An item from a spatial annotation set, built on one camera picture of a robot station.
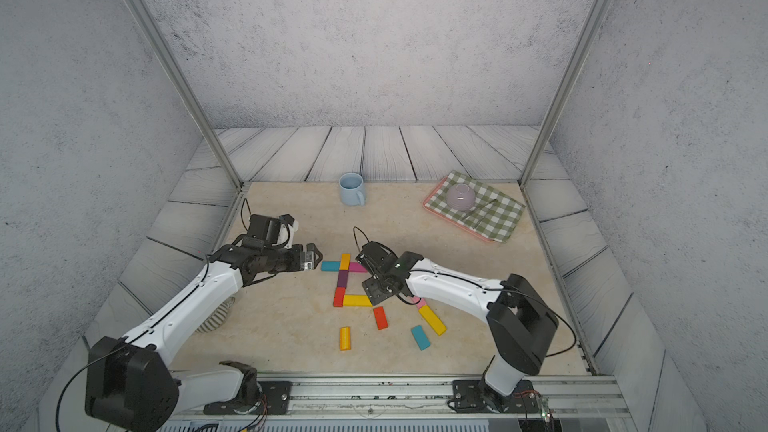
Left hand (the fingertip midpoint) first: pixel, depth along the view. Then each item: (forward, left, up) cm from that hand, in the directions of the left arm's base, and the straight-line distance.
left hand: (313, 257), depth 83 cm
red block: (-6, -6, -13) cm, 16 cm away
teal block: (+4, -2, -13) cm, 14 cm away
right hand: (-6, -19, -6) cm, 21 cm away
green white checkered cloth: (+24, -59, -13) cm, 65 cm away
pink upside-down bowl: (+30, -48, -9) cm, 57 cm away
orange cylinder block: (-18, -9, -13) cm, 24 cm away
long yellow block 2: (-13, -33, -13) cm, 38 cm away
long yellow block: (-7, -11, -13) cm, 19 cm away
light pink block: (-22, -27, +18) cm, 39 cm away
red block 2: (-12, -18, -14) cm, 26 cm away
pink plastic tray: (+22, -42, -12) cm, 49 cm away
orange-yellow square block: (+6, -7, -12) cm, 15 cm away
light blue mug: (+33, -8, -7) cm, 35 cm away
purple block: (0, -7, -13) cm, 15 cm away
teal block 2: (-17, -29, -14) cm, 37 cm away
